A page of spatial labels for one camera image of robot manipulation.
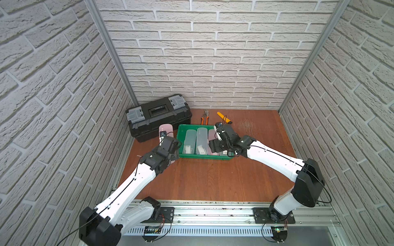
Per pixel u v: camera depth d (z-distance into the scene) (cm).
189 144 97
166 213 75
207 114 117
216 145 74
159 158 53
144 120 92
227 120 113
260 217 74
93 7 70
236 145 59
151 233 71
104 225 37
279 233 71
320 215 76
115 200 42
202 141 98
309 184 43
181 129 104
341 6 69
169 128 81
